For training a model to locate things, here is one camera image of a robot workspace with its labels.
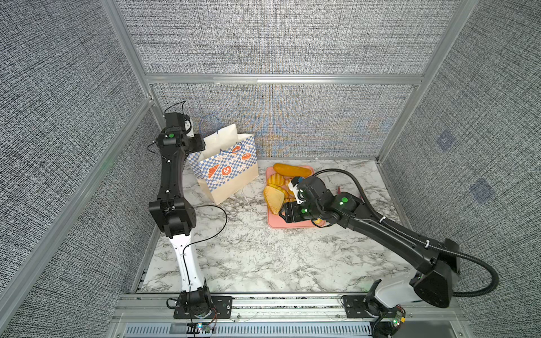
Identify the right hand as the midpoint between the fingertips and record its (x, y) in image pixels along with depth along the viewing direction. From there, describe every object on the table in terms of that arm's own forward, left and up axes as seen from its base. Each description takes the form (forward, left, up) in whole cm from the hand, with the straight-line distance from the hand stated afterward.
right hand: (285, 210), depth 76 cm
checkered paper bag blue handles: (+24, +25, -1) cm, 35 cm away
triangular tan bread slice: (+17, +4, -16) cm, 23 cm away
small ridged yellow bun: (+28, +3, -16) cm, 32 cm away
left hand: (+30, +36, +7) cm, 48 cm away
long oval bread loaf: (+35, -5, -17) cm, 40 cm away
